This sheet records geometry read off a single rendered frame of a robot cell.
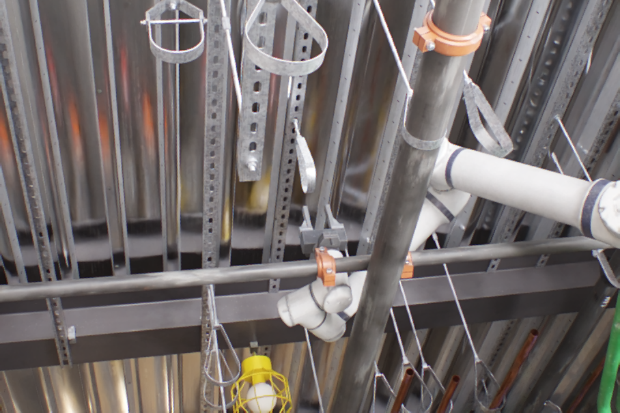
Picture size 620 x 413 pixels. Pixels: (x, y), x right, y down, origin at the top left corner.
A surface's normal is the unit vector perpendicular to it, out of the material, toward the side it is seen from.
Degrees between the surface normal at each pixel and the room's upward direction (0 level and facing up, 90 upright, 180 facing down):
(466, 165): 95
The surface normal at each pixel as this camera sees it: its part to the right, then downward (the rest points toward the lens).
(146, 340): 0.18, 0.73
